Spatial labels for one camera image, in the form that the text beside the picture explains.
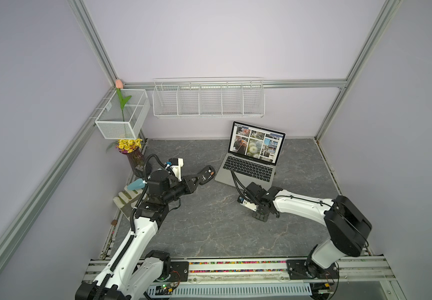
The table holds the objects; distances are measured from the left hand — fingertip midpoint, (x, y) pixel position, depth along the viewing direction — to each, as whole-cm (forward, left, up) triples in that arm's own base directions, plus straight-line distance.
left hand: (201, 178), depth 75 cm
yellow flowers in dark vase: (+20, +33, -2) cm, 39 cm away
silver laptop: (+27, -29, -20) cm, 44 cm away
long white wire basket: (+46, -5, +6) cm, 47 cm away
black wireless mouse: (+2, -3, -1) cm, 4 cm away
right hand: (-5, -27, -21) cm, 34 cm away
